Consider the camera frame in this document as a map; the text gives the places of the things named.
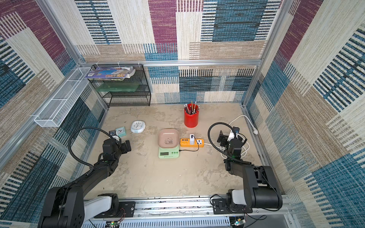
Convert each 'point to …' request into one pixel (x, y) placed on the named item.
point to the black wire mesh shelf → (134, 91)
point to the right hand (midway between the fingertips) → (229, 134)
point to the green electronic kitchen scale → (168, 153)
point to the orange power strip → (185, 143)
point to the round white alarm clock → (138, 126)
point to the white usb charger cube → (192, 139)
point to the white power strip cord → (255, 130)
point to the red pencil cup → (191, 119)
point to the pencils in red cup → (191, 110)
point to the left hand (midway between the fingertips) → (120, 141)
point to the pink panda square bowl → (168, 138)
